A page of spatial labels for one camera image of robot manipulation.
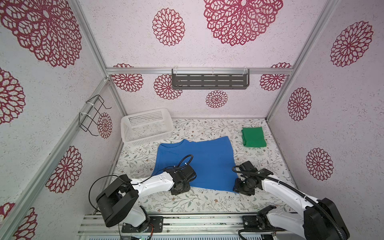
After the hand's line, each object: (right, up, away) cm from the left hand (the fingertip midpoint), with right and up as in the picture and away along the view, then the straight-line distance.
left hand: (184, 191), depth 85 cm
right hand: (+29, +2, -1) cm, 29 cm away
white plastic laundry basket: (-31, +37, +30) cm, 57 cm away
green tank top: (+49, +30, +22) cm, 62 cm away
